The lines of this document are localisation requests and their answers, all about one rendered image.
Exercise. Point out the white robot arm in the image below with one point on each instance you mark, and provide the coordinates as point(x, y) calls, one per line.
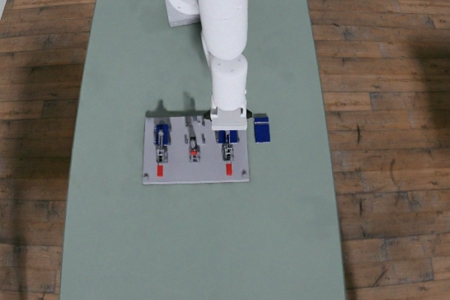
point(224, 24)

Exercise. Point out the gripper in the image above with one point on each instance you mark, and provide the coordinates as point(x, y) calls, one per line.
point(213, 112)

